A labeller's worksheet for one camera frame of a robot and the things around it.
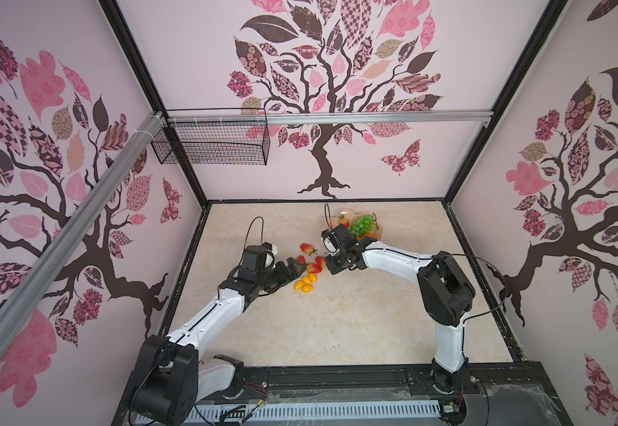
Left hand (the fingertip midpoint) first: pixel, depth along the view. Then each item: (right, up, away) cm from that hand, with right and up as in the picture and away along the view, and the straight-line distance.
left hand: (298, 277), depth 84 cm
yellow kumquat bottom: (+3, -6, +9) cm, 11 cm away
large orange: (+27, +13, +20) cm, 36 cm away
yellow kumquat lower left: (0, -5, +9) cm, 10 cm away
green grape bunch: (+24, +17, +17) cm, 34 cm away
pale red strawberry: (+5, +1, +13) cm, 14 cm away
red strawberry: (+3, +8, +18) cm, 20 cm away
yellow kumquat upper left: (+2, -3, +11) cm, 11 cm away
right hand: (+11, +4, +11) cm, 16 cm away
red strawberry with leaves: (0, +4, +16) cm, 17 cm away
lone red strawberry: (+17, +18, +23) cm, 34 cm away
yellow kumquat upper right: (+5, -2, +11) cm, 12 cm away
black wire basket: (-28, +49, +11) cm, 58 cm away
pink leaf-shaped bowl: (+31, +15, +20) cm, 39 cm away
